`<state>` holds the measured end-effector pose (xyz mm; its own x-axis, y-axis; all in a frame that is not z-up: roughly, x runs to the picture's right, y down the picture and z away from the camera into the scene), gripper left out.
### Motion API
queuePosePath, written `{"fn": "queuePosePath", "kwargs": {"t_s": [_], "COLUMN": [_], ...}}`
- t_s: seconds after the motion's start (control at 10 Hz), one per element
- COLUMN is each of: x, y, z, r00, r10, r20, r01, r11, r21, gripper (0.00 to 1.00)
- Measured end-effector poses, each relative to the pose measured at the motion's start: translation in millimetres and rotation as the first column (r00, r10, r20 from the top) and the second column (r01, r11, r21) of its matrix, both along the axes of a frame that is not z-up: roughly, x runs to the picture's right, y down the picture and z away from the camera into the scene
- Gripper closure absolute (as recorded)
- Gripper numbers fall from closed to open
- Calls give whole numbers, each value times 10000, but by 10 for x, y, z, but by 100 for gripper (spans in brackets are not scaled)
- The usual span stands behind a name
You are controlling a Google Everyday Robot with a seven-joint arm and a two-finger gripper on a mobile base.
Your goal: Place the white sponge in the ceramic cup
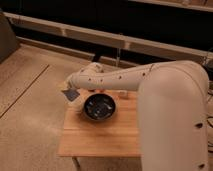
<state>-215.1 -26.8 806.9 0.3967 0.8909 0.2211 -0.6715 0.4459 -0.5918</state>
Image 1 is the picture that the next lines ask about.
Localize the black ceramic bowl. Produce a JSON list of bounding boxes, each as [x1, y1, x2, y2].
[[84, 93, 116, 121]]

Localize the white shelf rail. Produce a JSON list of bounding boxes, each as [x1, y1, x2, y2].
[[4, 12, 213, 63]]

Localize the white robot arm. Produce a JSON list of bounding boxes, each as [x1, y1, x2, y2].
[[66, 60, 210, 171]]

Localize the small wooden table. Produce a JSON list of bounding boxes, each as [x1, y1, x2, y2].
[[58, 89, 140, 159]]

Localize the grey panel at left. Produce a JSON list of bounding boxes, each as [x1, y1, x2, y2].
[[0, 9, 20, 63]]

